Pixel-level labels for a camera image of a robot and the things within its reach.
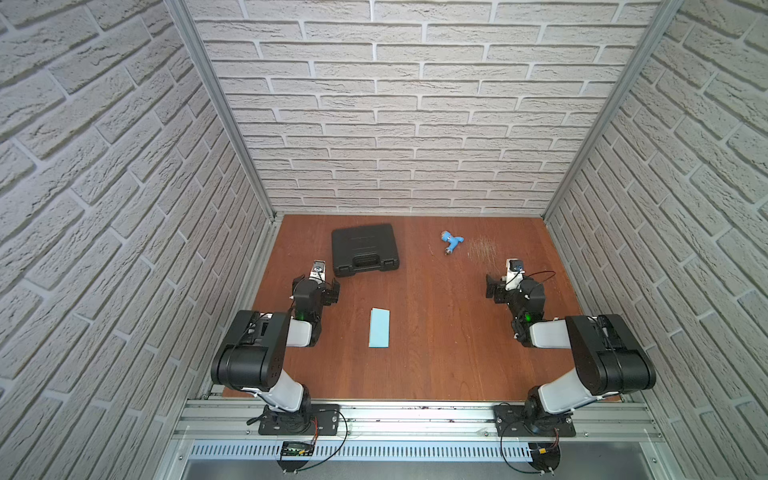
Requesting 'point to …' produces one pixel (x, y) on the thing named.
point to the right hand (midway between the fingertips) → (506, 274)
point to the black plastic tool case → (361, 248)
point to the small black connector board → (545, 456)
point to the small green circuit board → (297, 448)
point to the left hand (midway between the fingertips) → (308, 274)
